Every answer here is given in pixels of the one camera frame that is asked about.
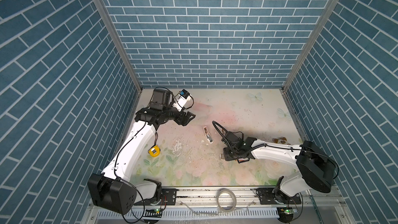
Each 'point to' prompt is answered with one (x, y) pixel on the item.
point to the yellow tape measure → (154, 151)
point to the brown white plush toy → (281, 140)
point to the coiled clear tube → (235, 200)
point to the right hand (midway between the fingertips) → (223, 154)
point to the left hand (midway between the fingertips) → (189, 111)
